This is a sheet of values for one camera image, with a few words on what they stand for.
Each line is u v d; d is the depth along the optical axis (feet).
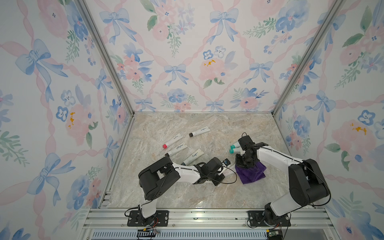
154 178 1.62
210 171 2.28
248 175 2.81
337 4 2.23
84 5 2.25
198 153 3.19
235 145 3.20
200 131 3.54
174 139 3.39
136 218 2.40
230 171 2.41
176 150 3.20
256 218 2.40
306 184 1.48
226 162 2.56
